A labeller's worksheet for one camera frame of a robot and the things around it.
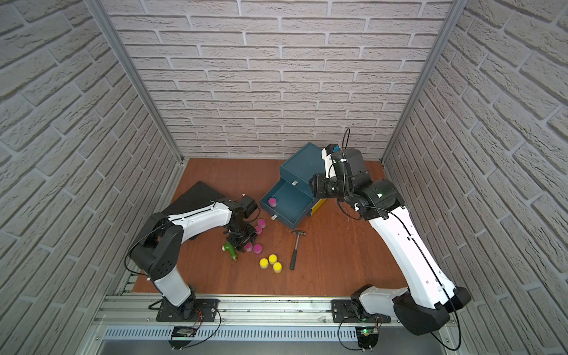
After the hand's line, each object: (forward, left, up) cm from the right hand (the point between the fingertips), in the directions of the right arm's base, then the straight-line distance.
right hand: (318, 181), depth 66 cm
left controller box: (-34, +47, -35) cm, 67 cm away
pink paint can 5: (-7, +23, -32) cm, 40 cm away
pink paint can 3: (0, +22, -30) cm, 37 cm away
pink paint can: (+10, +16, -25) cm, 32 cm away
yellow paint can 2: (-15, +15, -32) cm, 39 cm away
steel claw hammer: (-1, +6, -34) cm, 34 cm away
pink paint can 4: (-7, +26, -31) cm, 41 cm away
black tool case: (+18, +51, -29) cm, 61 cm away
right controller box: (-38, -14, -36) cm, 54 cm away
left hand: (-4, +23, -32) cm, 39 cm away
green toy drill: (-6, +34, -31) cm, 47 cm away
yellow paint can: (-12, +17, -32) cm, 38 cm away
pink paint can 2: (+4, +21, -31) cm, 38 cm away
